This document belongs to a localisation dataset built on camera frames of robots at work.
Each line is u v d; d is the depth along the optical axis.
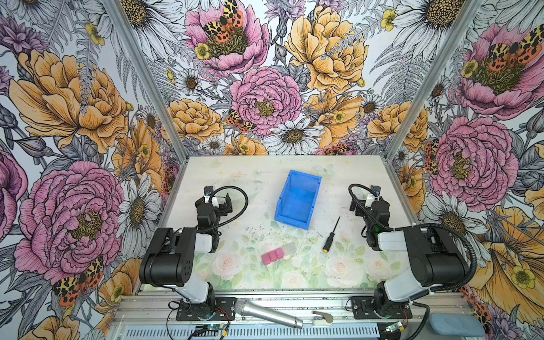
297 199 1.05
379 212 0.71
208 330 0.73
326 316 0.73
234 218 0.71
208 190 0.79
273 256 0.86
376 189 0.80
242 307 0.72
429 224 0.53
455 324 0.69
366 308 0.73
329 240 0.89
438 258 0.46
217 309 0.73
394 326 0.72
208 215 0.71
